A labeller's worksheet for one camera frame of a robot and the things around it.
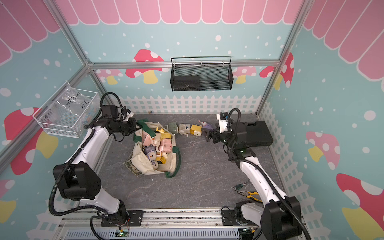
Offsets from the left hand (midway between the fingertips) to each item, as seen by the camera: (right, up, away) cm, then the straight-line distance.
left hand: (142, 128), depth 84 cm
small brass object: (-8, +14, +40) cm, 43 cm away
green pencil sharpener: (+14, +1, +21) cm, 25 cm away
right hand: (+37, +1, -7) cm, 38 cm away
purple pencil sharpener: (+39, +1, +21) cm, 44 cm away
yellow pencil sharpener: (+31, -1, +19) cm, 36 cm away
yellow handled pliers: (+60, -36, -4) cm, 70 cm away
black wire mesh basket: (+44, +33, +11) cm, 56 cm away
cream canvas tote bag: (+6, -14, +5) cm, 16 cm away
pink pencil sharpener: (+13, -11, +5) cm, 17 cm away
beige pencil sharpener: (+22, -1, +21) cm, 31 cm away
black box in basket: (+25, +27, +3) cm, 37 cm away
